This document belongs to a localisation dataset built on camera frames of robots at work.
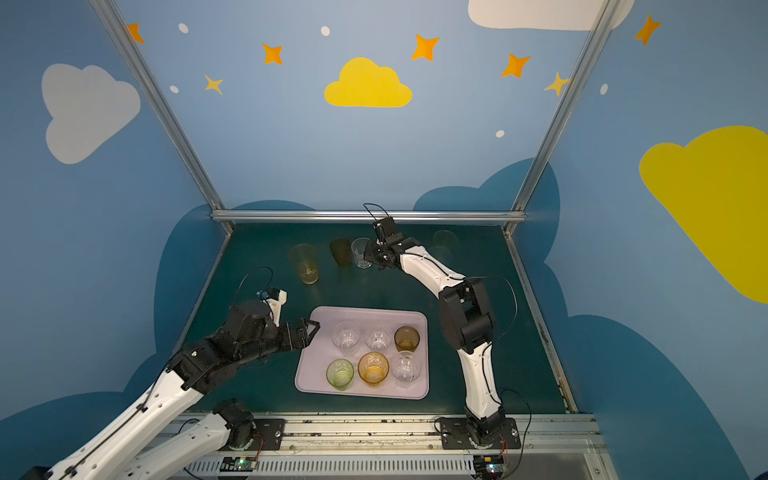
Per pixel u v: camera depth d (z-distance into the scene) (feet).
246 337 1.79
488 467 2.34
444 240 3.38
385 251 2.44
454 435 2.44
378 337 2.82
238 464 2.32
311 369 2.86
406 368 2.80
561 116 2.89
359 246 3.50
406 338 2.87
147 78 2.58
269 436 2.42
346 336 2.83
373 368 2.75
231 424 2.05
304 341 2.09
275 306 2.17
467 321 1.80
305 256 3.24
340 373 2.75
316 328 2.33
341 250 3.43
